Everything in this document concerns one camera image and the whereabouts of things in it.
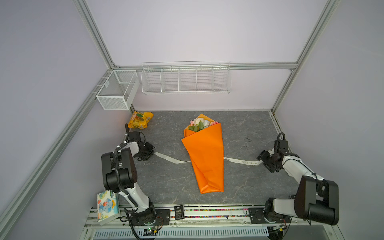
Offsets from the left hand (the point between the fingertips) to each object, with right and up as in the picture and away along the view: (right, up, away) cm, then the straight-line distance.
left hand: (156, 151), depth 96 cm
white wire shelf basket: (+19, +49, +2) cm, 53 cm away
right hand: (+67, -5, -6) cm, 67 cm away
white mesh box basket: (-27, +41, +6) cm, 50 cm away
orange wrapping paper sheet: (+33, +2, +1) cm, 33 cm away
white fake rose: (+33, +19, +12) cm, 40 cm away
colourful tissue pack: (-17, -23, -24) cm, 37 cm away
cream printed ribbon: (+52, -6, -2) cm, 52 cm away
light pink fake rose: (+23, +19, +12) cm, 32 cm away
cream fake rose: (+26, +20, +9) cm, 34 cm away
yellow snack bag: (-16, +21, +12) cm, 29 cm away
